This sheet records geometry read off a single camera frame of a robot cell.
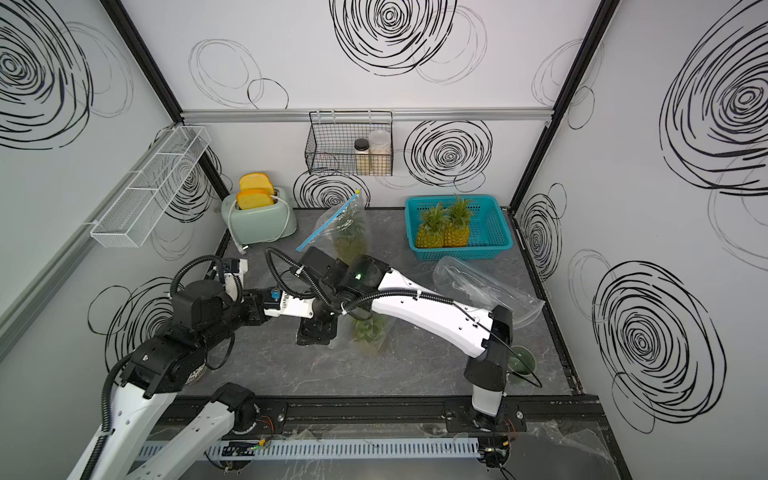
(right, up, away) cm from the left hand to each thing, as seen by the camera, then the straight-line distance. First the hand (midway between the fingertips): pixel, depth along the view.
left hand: (268, 290), depth 69 cm
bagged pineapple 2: (+16, +11, +23) cm, 30 cm away
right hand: (+10, -7, -5) cm, 13 cm away
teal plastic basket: (+66, +14, +41) cm, 78 cm away
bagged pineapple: (+23, -10, +3) cm, 25 cm away
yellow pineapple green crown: (+41, +13, +26) cm, 50 cm away
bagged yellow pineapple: (+50, +16, +28) cm, 60 cm away
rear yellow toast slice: (-17, +31, +31) cm, 47 cm away
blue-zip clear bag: (+9, +17, +24) cm, 30 cm away
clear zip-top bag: (+57, -3, +20) cm, 61 cm away
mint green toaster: (-15, +17, +30) cm, 38 cm away
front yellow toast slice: (-16, +25, +28) cm, 40 cm away
